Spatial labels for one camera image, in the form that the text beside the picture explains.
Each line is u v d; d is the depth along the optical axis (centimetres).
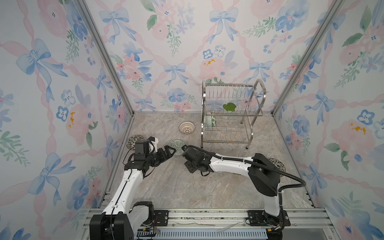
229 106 86
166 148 73
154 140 77
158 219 73
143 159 63
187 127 110
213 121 99
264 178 48
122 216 41
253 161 52
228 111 85
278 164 88
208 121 100
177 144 98
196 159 68
